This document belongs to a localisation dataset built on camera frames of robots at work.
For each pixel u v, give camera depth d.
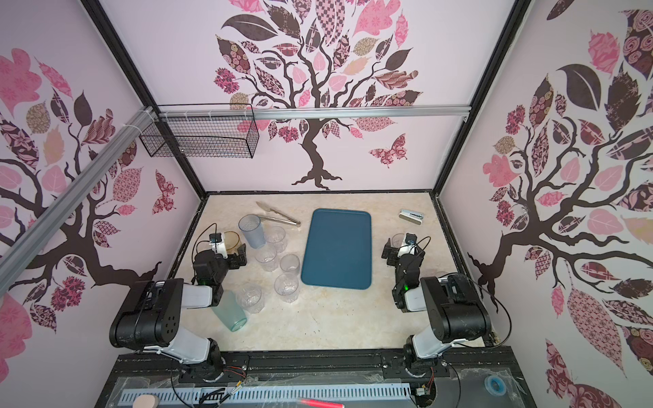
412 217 1.09
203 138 1.22
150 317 0.46
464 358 0.77
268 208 1.14
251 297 0.86
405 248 0.78
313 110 0.94
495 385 0.71
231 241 0.88
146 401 0.68
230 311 0.83
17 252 0.50
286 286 0.89
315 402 0.68
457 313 0.45
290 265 0.95
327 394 0.70
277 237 1.03
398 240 0.97
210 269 0.72
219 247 0.81
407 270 0.68
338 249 1.01
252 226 0.97
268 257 0.96
